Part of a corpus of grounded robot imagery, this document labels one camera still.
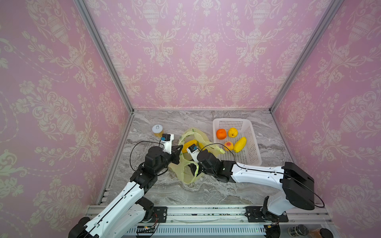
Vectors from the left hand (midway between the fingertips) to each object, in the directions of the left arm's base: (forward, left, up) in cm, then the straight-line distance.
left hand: (183, 147), depth 75 cm
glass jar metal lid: (-32, -50, -11) cm, 61 cm away
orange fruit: (+20, -24, -16) cm, 35 cm away
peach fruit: (+12, -28, -16) cm, 34 cm away
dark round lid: (-33, -61, -11) cm, 70 cm away
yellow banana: (+15, -2, -20) cm, 25 cm away
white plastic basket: (+20, -36, -20) cm, 46 cm away
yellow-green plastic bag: (-9, -2, -4) cm, 10 cm away
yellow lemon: (+12, -35, -16) cm, 40 cm away
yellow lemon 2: (+21, -32, -15) cm, 41 cm away
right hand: (-4, -2, -9) cm, 10 cm away
